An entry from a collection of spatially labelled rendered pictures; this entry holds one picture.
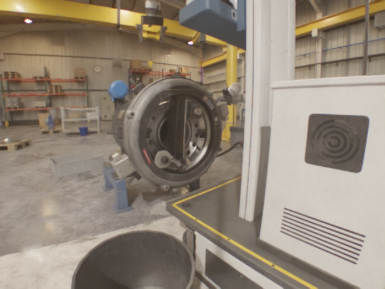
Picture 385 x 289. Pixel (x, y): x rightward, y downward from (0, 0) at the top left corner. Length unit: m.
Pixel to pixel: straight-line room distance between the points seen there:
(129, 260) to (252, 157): 0.57
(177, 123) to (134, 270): 0.81
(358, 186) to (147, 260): 0.66
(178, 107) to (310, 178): 0.86
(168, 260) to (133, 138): 0.66
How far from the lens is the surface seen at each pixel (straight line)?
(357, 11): 12.06
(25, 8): 13.12
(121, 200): 1.54
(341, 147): 0.51
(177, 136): 1.16
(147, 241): 0.69
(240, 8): 0.83
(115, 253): 0.70
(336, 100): 0.51
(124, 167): 1.12
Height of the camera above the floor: 0.76
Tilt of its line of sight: 10 degrees down
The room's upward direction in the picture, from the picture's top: straight up
